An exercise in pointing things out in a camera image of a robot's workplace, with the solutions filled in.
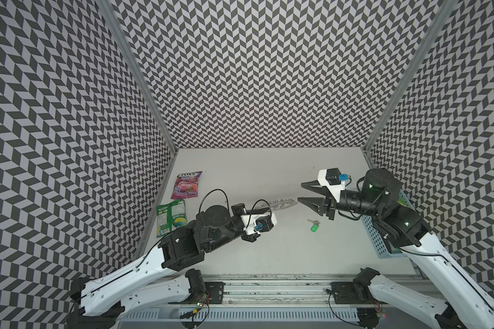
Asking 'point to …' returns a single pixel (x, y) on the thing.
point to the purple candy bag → (186, 186)
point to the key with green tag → (315, 226)
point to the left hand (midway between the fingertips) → (264, 208)
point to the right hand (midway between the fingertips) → (302, 195)
